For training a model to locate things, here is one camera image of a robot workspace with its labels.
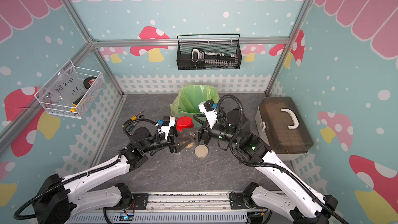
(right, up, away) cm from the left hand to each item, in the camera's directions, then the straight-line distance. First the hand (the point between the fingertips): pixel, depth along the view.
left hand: (191, 137), depth 67 cm
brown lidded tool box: (+51, +2, +20) cm, 55 cm away
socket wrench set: (+14, +41, +22) cm, 48 cm away
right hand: (0, +6, -9) cm, 11 cm away
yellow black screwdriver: (-42, +6, +39) cm, 57 cm away
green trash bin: (-4, +10, +11) cm, 15 cm away
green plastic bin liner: (-3, +19, +25) cm, 32 cm away
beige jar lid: (+4, -12, +22) cm, 26 cm away
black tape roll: (-54, +26, +13) cm, 61 cm away
